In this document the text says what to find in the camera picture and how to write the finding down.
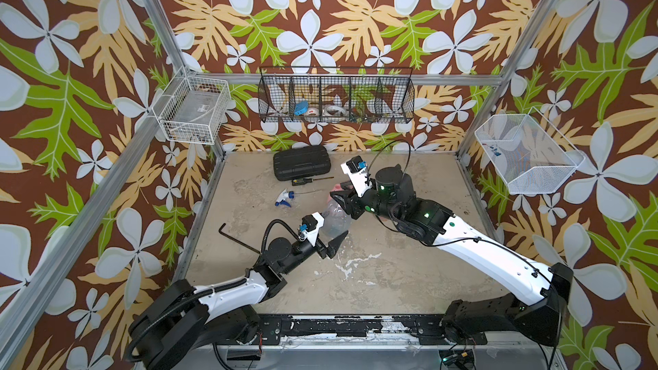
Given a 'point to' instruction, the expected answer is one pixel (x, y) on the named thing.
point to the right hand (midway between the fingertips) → (335, 187)
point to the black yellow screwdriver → (302, 181)
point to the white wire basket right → (529, 154)
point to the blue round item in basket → (302, 107)
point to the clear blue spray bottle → (337, 221)
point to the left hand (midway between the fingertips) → (336, 218)
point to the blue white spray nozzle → (282, 198)
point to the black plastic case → (298, 163)
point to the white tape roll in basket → (337, 108)
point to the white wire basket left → (192, 109)
